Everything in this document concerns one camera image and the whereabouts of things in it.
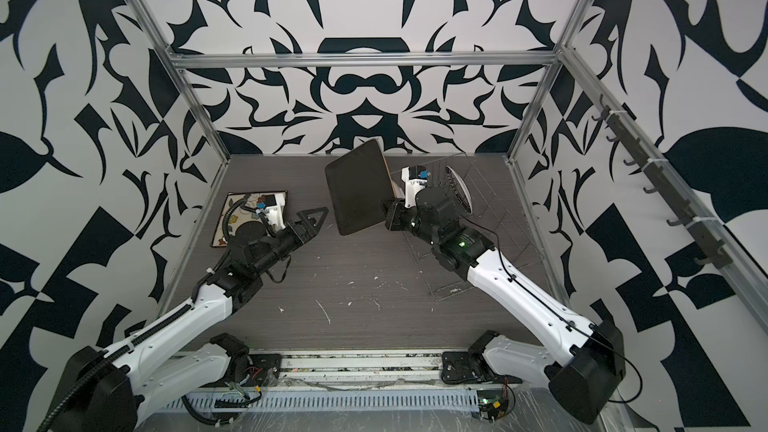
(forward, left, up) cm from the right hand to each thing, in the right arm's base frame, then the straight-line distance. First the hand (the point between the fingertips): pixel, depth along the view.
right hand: (381, 200), depth 71 cm
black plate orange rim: (+6, +6, -2) cm, 8 cm away
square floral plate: (+15, +47, -26) cm, 56 cm away
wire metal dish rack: (+11, -34, -25) cm, 43 cm away
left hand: (+1, +15, -4) cm, 15 cm away
